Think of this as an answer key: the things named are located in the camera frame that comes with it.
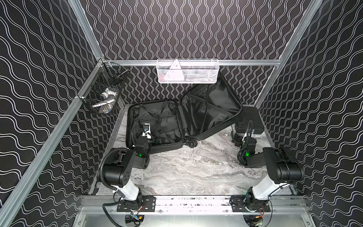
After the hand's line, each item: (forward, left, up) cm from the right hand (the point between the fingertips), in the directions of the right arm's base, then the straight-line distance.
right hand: (244, 135), depth 95 cm
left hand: (0, +63, +7) cm, 64 cm away
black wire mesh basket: (+32, +93, +26) cm, 102 cm away
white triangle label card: (+26, +46, +31) cm, 62 cm away
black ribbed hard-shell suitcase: (+12, +26, +14) cm, 32 cm away
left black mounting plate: (-40, +61, -4) cm, 73 cm away
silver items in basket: (+10, +87, +24) cm, 90 cm away
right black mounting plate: (-40, +9, -5) cm, 41 cm away
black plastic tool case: (+13, -8, 0) cm, 15 cm away
